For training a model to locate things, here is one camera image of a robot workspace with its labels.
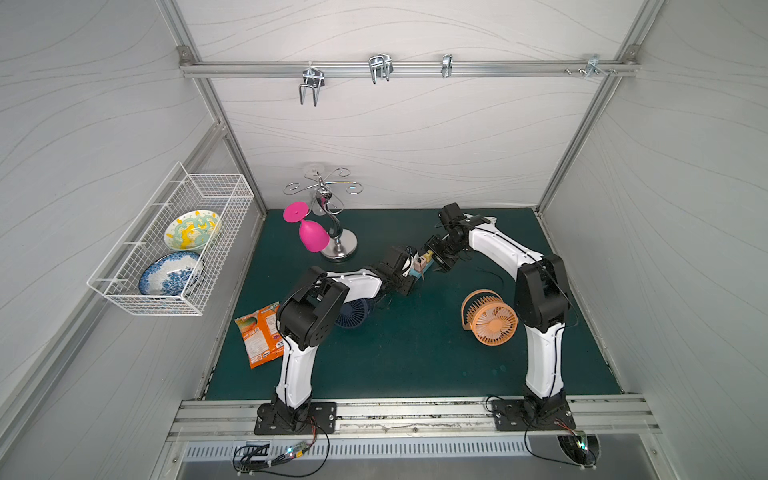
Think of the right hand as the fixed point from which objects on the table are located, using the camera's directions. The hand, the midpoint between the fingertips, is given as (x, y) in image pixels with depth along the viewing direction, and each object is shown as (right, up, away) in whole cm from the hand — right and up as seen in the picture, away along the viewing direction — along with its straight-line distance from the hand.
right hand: (423, 256), depth 95 cm
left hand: (-5, -8, +3) cm, 10 cm away
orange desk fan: (+17, -17, -15) cm, 28 cm away
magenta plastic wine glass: (-34, +6, -6) cm, 35 cm away
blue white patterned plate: (-58, -1, -33) cm, 67 cm away
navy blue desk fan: (-22, -16, -11) cm, 29 cm away
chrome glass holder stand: (-29, +4, +13) cm, 32 cm away
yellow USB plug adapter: (+1, 0, -6) cm, 6 cm away
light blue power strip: (-2, -6, +2) cm, 6 cm away
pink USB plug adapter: (-2, -2, -1) cm, 3 cm away
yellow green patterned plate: (-58, +8, -25) cm, 64 cm away
